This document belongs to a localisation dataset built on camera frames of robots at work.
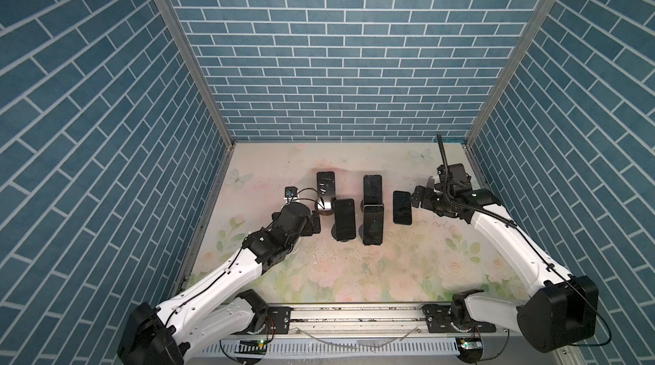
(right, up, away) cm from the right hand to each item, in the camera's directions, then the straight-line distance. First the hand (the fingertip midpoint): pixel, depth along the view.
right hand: (420, 197), depth 83 cm
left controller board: (-52, -42, -11) cm, 68 cm away
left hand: (-37, -5, -2) cm, 38 cm away
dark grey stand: (-29, -14, +8) cm, 33 cm away
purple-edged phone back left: (-32, +1, +11) cm, 34 cm away
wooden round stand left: (-34, -7, +13) cm, 37 cm away
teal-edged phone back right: (-15, +2, +9) cm, 17 cm away
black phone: (-25, -6, +1) cm, 26 cm away
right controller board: (+11, -43, -10) cm, 46 cm away
